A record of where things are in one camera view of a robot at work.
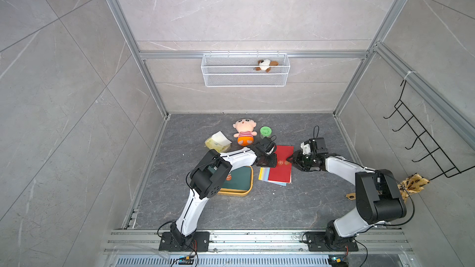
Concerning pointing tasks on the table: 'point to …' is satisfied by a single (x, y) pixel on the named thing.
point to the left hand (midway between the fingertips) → (278, 161)
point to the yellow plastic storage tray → (238, 193)
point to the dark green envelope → (238, 179)
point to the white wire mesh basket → (221, 69)
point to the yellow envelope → (260, 174)
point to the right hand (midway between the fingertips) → (289, 159)
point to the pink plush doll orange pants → (245, 128)
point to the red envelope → (282, 172)
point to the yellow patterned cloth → (410, 183)
